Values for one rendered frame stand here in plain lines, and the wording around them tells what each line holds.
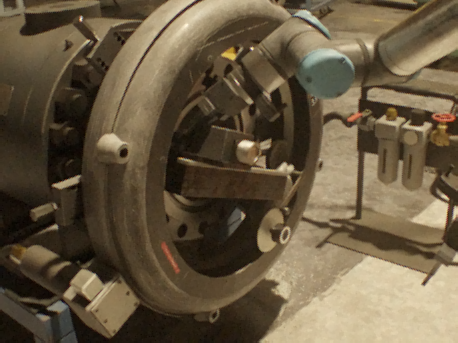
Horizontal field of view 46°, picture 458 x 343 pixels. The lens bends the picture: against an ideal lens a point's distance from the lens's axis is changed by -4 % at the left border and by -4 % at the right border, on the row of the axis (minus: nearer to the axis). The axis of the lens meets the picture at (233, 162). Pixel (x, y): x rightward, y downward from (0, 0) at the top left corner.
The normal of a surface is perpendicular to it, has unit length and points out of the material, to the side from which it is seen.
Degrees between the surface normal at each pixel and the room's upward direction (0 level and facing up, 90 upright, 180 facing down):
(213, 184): 90
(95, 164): 73
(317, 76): 101
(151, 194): 90
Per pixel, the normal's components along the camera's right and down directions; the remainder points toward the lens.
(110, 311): 0.79, 0.21
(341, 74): 0.15, 0.55
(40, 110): -0.57, -0.11
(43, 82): -0.50, -0.33
